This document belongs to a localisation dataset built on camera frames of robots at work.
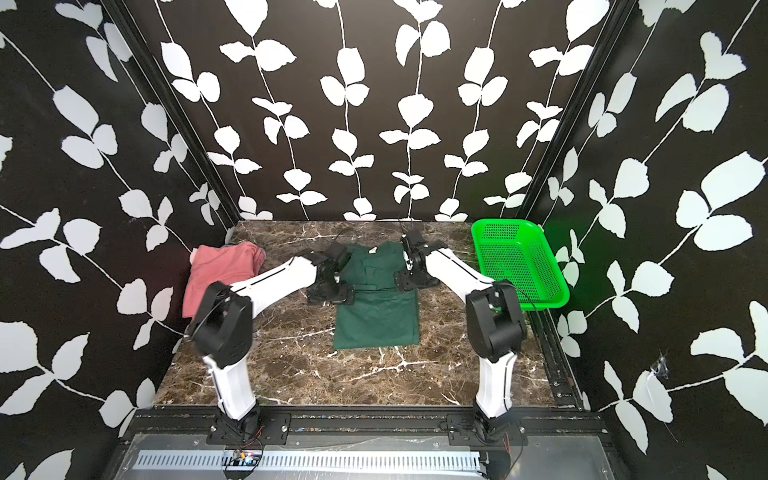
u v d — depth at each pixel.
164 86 0.82
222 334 0.49
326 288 0.78
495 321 0.51
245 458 0.70
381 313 0.95
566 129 0.91
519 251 1.15
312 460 0.70
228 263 1.00
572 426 0.76
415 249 0.73
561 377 0.86
